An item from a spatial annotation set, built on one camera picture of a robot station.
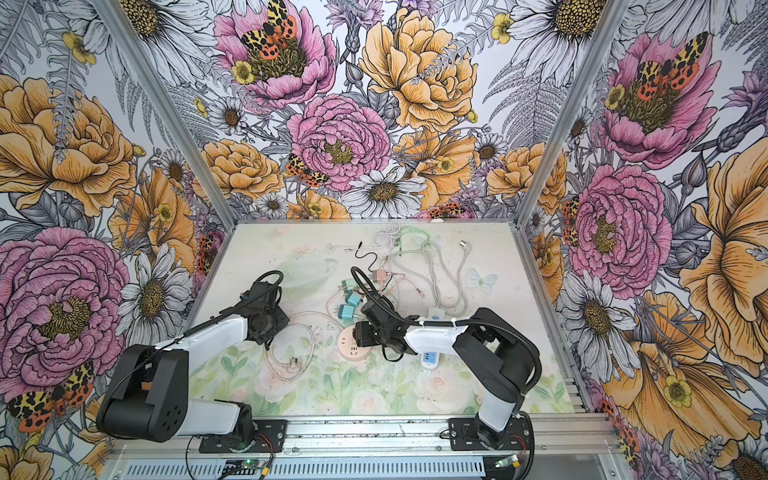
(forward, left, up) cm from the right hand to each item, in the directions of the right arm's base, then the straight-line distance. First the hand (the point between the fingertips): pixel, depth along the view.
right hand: (362, 342), depth 89 cm
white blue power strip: (-6, -19, 0) cm, 20 cm away
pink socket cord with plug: (-6, +18, +1) cm, 20 cm away
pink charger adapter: (+26, -5, -3) cm, 27 cm away
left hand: (+4, +25, 0) cm, 26 cm away
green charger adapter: (+20, +6, 0) cm, 21 cm away
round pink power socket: (-1, +4, 0) cm, 4 cm away
